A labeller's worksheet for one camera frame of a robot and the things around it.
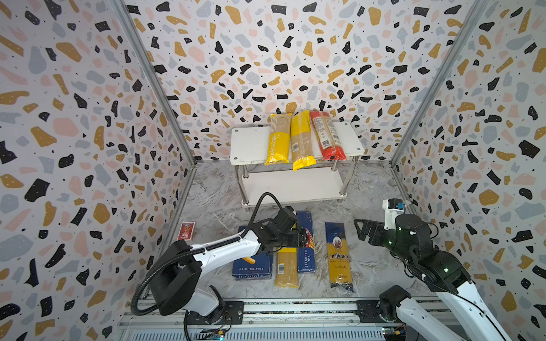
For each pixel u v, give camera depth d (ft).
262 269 2.55
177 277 1.37
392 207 1.95
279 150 2.50
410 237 1.57
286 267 2.70
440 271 1.46
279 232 2.06
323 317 2.41
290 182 3.63
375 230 1.95
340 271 2.67
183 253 1.42
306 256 2.75
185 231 3.03
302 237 2.44
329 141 2.51
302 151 2.40
